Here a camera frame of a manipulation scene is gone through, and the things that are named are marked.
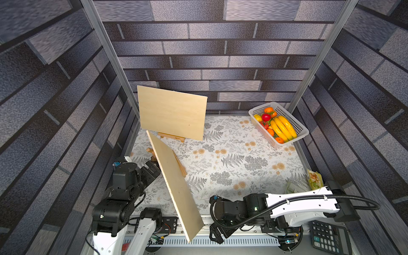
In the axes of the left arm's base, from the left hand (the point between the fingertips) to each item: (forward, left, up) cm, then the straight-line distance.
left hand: (153, 166), depth 64 cm
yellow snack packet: (+4, -81, -22) cm, 84 cm away
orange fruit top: (+54, -67, -16) cm, 87 cm away
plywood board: (+46, +2, -13) cm, 48 cm away
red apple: (+47, -63, -17) cm, 80 cm away
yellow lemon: (+48, -59, -19) cm, 78 cm away
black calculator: (-22, -77, -24) cm, 84 cm away
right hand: (-21, -26, -16) cm, 37 cm away
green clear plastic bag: (+1, -67, -25) cm, 72 cm away
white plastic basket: (+37, -85, -19) cm, 95 cm away
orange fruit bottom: (+30, -69, -21) cm, 78 cm away
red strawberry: (+43, -62, -20) cm, 78 cm away
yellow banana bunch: (+37, -73, -17) cm, 83 cm away
